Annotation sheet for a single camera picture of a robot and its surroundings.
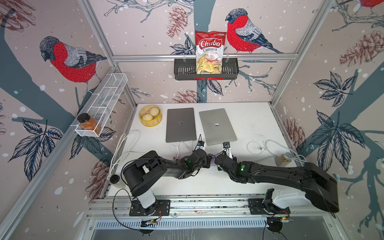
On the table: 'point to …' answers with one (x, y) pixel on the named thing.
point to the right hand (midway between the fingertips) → (219, 157)
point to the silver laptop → (217, 126)
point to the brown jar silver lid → (283, 159)
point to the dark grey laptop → (180, 125)
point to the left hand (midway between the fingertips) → (213, 156)
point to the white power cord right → (301, 159)
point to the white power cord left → (125, 144)
